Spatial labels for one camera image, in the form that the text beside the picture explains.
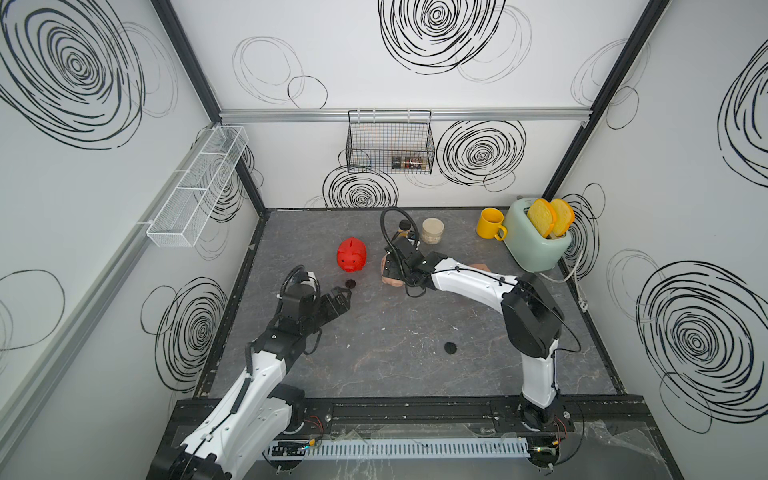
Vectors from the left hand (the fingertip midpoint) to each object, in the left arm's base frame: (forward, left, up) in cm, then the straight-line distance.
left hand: (340, 297), depth 81 cm
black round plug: (+12, 0, -13) cm, 18 cm away
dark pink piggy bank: (+15, -43, -4) cm, 45 cm away
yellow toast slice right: (+25, -66, +9) cm, 71 cm away
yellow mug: (+33, -48, -4) cm, 59 cm away
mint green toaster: (+20, -58, 0) cm, 61 cm away
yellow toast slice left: (+26, -60, +8) cm, 66 cm away
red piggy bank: (+18, -1, -4) cm, 18 cm away
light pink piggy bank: (+7, -13, -1) cm, 14 cm away
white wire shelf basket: (+13, +38, +20) cm, 45 cm away
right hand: (+13, -16, -4) cm, 21 cm away
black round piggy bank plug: (-8, -32, -13) cm, 35 cm away
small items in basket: (+35, -18, +20) cm, 44 cm away
